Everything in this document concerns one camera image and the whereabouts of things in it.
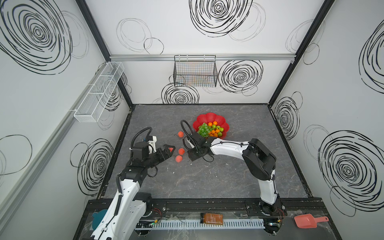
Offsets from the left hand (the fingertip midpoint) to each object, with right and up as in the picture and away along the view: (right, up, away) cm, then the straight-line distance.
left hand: (171, 150), depth 78 cm
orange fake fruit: (+27, +13, +28) cm, 41 cm away
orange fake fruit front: (+23, +13, +28) cm, 38 cm away
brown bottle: (+20, -29, -10) cm, 37 cm away
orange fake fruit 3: (+25, +8, +24) cm, 35 cm away
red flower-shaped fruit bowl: (+24, +17, +31) cm, 43 cm away
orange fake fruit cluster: (+27, +5, +21) cm, 34 cm away
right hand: (+10, -6, +13) cm, 17 cm away
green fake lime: (+29, +11, +25) cm, 39 cm away
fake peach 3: (+3, -8, +11) cm, 14 cm away
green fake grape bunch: (+19, +9, +21) cm, 29 cm away
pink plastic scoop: (+66, -32, -8) cm, 74 cm away
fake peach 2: (+4, -3, +13) cm, 14 cm away
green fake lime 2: (+31, +9, +24) cm, 40 cm away
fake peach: (+1, +2, -5) cm, 6 cm away
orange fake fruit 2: (+28, +8, +24) cm, 38 cm away
